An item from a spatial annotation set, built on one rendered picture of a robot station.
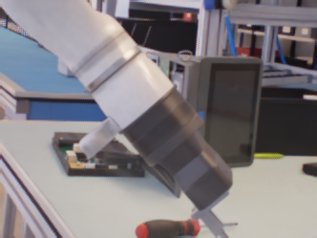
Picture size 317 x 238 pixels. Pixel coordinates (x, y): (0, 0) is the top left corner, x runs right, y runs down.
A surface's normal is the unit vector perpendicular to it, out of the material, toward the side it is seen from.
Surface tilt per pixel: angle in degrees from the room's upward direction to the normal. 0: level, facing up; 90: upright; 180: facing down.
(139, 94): 80
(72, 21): 99
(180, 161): 98
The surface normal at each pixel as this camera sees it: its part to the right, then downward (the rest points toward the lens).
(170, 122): 0.27, -0.14
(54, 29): -0.09, 0.43
